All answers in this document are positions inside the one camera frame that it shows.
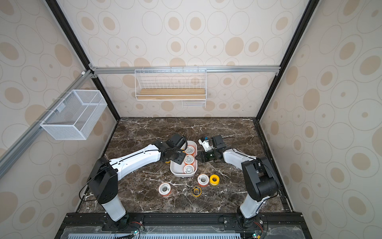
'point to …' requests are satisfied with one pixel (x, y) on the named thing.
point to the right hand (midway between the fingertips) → (196, 158)
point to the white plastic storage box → (176, 170)
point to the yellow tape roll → (214, 179)
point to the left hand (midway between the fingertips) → (182, 155)
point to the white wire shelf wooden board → (171, 84)
